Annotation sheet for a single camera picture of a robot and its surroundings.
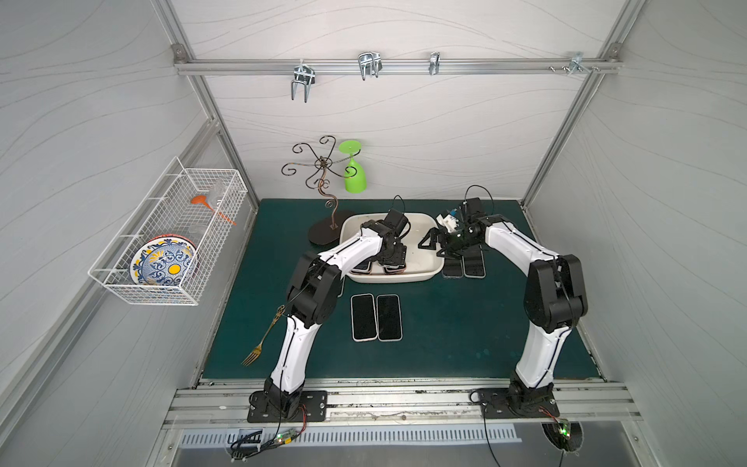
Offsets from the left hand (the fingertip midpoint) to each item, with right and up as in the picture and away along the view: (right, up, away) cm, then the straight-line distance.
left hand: (393, 257), depth 97 cm
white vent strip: (-12, -42, -26) cm, 51 cm away
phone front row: (-9, -18, -8) cm, 22 cm away
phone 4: (+1, -4, -1) cm, 4 cm away
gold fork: (-40, -26, -14) cm, 50 cm away
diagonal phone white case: (+28, -2, +4) cm, 29 cm away
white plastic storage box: (+10, -3, +4) cm, 11 cm away
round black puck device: (+38, -40, -27) cm, 62 cm away
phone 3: (-10, -4, +2) cm, 11 cm away
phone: (-2, -18, -9) cm, 20 cm away
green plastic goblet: (-12, +25, -12) cm, 31 cm away
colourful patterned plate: (-52, +3, -35) cm, 62 cm away
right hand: (+11, +3, -4) cm, 13 cm away
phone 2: (+21, -4, +4) cm, 22 cm away
